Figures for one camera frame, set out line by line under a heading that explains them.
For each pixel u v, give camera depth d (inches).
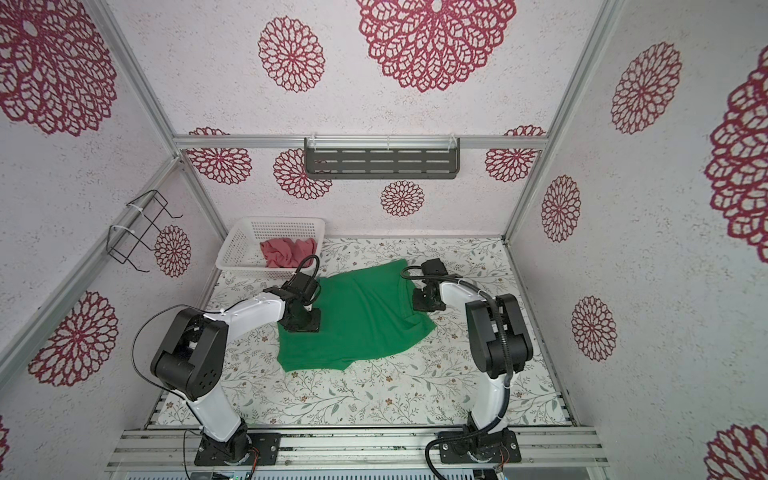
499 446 26.8
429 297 29.3
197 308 41.8
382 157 37.2
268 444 29.3
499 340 17.9
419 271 37.6
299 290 29.9
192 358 18.9
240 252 44.0
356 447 29.8
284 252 40.6
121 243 28.5
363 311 39.4
